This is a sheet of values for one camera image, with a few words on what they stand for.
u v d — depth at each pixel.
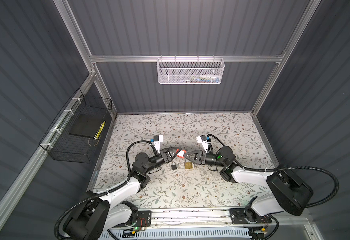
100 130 0.74
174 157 0.68
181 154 0.70
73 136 0.72
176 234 0.77
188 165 0.91
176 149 0.71
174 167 0.92
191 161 0.70
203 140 0.72
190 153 0.69
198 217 0.75
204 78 0.91
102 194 0.46
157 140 0.71
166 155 0.66
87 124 0.77
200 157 0.67
